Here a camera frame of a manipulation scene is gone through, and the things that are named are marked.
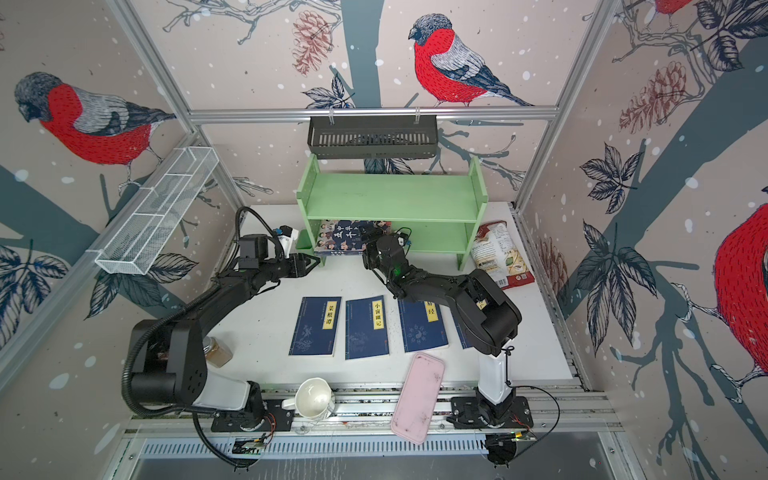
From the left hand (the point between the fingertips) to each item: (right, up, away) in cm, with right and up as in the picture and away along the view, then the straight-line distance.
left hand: (313, 259), depth 87 cm
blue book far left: (0, -21, +1) cm, 21 cm away
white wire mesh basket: (-39, +4, -16) cm, 42 cm away
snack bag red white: (+58, +2, +12) cm, 60 cm away
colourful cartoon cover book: (+10, +7, +6) cm, 13 cm away
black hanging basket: (+16, +43, +20) cm, 50 cm away
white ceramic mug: (+4, -34, -12) cm, 37 cm away
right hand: (+12, +7, +2) cm, 14 cm away
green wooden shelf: (+43, +17, +31) cm, 56 cm away
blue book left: (+16, -21, +1) cm, 26 cm away
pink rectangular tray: (+30, -35, -12) cm, 48 cm away
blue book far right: (+45, -23, +1) cm, 50 cm away
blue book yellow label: (+33, -20, +1) cm, 38 cm away
